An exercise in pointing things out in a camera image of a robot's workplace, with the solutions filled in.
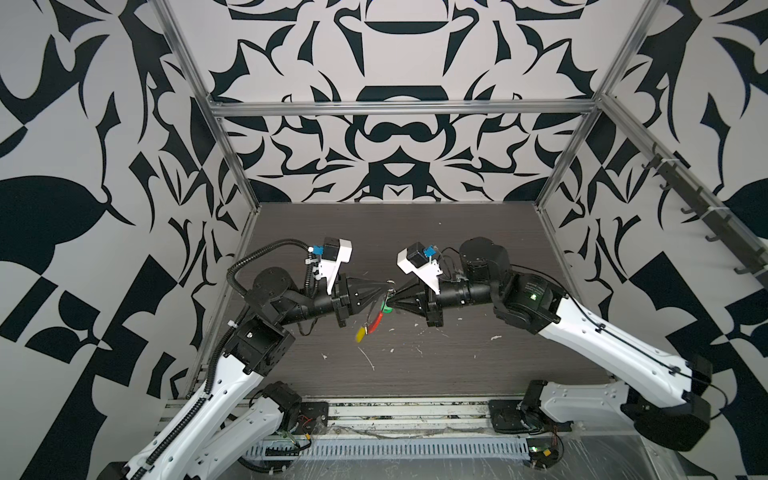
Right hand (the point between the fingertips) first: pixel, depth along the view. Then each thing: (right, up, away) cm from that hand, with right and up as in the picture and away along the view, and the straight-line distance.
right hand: (390, 302), depth 56 cm
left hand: (0, +4, -2) cm, 5 cm away
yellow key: (-7, -10, +11) cm, 16 cm away
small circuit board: (+36, -38, +15) cm, 55 cm away
